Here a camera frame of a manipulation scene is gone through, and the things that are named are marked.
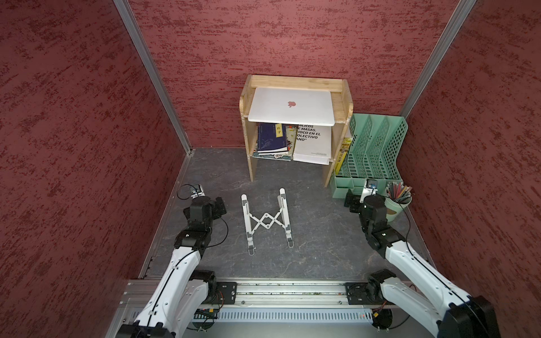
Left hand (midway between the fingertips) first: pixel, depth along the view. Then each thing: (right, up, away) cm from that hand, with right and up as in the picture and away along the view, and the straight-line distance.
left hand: (208, 205), depth 82 cm
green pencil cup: (+77, 0, +2) cm, 77 cm away
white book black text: (+43, +26, +8) cm, 51 cm away
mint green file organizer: (+80, +23, +29) cm, 88 cm away
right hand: (+61, +4, +1) cm, 61 cm away
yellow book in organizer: (+58, +25, +10) cm, 64 cm away
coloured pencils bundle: (+79, +5, +6) cm, 79 cm away
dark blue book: (+25, +30, +13) cm, 41 cm away
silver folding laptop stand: (+30, -8, +8) cm, 32 cm away
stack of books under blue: (+31, +20, +7) cm, 38 cm away
